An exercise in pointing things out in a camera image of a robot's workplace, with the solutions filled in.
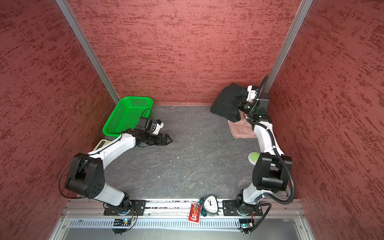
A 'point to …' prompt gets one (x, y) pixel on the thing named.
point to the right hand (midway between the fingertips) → (230, 99)
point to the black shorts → (227, 101)
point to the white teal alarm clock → (210, 205)
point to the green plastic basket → (127, 114)
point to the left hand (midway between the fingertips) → (165, 143)
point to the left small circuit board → (125, 222)
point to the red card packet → (194, 213)
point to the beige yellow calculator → (102, 143)
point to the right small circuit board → (245, 223)
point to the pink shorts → (242, 129)
